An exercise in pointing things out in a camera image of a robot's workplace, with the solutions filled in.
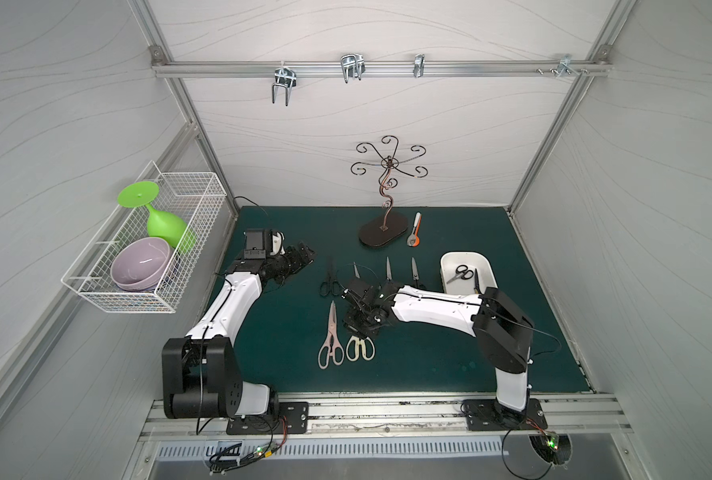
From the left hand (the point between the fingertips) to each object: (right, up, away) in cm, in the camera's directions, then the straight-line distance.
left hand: (307, 259), depth 86 cm
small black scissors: (+14, -5, +16) cm, 22 cm away
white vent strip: (+8, -44, -15) cm, 48 cm away
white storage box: (+56, -2, +16) cm, 58 cm away
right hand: (+10, -20, -2) cm, 22 cm away
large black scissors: (+5, -10, +13) cm, 17 cm away
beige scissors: (+13, -25, -1) cm, 29 cm away
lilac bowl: (-31, +1, -23) cm, 39 cm away
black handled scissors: (+34, -6, +16) cm, 38 cm away
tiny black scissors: (+50, -5, +16) cm, 53 cm away
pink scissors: (+8, -26, -1) cm, 27 cm away
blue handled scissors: (+25, -5, +17) cm, 30 cm away
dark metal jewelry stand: (+24, +9, +26) cm, 37 cm away
